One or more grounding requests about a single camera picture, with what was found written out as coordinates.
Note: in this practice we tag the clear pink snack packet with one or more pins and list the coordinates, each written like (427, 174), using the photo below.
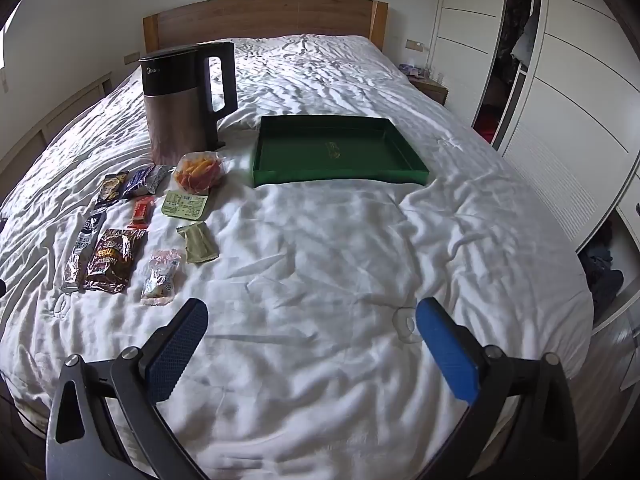
(160, 277)

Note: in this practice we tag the clear glass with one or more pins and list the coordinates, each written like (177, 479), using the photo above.
(440, 76)

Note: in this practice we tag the white wardrobe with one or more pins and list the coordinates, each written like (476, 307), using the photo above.
(575, 85)

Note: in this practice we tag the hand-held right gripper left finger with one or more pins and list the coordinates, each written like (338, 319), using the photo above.
(177, 350)

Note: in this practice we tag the window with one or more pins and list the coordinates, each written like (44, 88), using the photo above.
(2, 55)

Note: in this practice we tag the clear bag of dried fruit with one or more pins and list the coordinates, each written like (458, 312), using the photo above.
(197, 172)

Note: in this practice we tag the red cloth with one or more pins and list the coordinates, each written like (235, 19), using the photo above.
(484, 127)

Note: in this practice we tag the black and copper electric kettle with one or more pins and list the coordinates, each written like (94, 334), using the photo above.
(180, 120)

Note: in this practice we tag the long black white packet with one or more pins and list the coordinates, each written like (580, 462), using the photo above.
(82, 250)

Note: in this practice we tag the brown snack packet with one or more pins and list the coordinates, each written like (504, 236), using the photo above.
(110, 260)

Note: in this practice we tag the blue white snack packet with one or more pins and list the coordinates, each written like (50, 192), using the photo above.
(136, 181)

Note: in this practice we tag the olive green packet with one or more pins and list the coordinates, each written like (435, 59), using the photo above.
(200, 244)

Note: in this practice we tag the green tray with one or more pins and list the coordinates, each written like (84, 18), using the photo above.
(325, 150)

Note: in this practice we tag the wooden headboard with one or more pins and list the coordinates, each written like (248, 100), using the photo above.
(260, 17)

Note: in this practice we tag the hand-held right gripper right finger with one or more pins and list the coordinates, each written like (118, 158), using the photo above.
(447, 350)

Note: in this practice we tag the green white labelled packet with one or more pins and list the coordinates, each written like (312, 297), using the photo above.
(184, 205)

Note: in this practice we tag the hanging clothes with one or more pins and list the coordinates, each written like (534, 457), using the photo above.
(515, 35)

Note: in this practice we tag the black gold cookie packet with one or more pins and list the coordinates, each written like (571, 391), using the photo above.
(112, 189)

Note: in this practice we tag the purple packet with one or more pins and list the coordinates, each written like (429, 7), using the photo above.
(411, 68)

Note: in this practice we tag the wooden nightstand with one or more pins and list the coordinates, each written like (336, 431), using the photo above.
(432, 91)

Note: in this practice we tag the beige low wall cabinet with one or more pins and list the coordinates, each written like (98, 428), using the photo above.
(60, 110)

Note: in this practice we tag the small red snack packet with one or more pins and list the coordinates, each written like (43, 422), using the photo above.
(141, 211)

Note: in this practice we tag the dark clothes pile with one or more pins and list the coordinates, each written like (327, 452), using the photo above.
(605, 280)

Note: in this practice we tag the beige wall switch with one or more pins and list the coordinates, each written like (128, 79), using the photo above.
(131, 56)
(414, 44)

